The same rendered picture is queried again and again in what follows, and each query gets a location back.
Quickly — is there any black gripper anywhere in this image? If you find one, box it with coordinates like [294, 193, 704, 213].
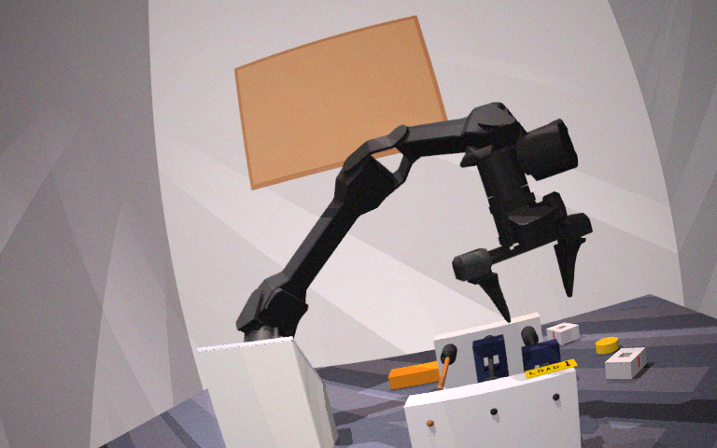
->
[452, 185, 593, 323]

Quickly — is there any orange rectangular block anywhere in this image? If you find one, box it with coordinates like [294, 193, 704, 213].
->
[388, 361, 441, 390]

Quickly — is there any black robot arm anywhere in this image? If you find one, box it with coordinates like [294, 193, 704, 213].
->
[235, 102, 578, 343]

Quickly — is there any yellow short cylinder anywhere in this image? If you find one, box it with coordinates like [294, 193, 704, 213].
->
[596, 337, 619, 355]

